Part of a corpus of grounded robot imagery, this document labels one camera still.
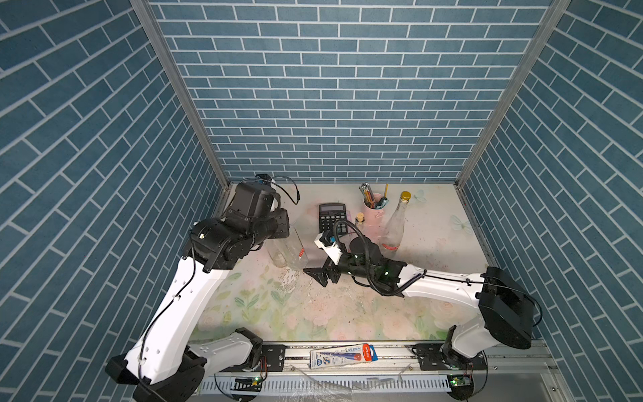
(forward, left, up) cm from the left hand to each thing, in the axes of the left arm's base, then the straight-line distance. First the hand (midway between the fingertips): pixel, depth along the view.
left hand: (293, 217), depth 64 cm
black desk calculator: (+28, -10, -33) cm, 44 cm away
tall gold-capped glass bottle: (+11, -33, -26) cm, 43 cm away
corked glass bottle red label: (+6, -19, -11) cm, 23 cm away
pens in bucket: (+27, -26, -21) cm, 43 cm away
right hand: (-3, -5, -16) cm, 17 cm away
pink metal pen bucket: (+22, -28, -29) cm, 46 cm away
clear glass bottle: (+6, +9, -28) cm, 30 cm away
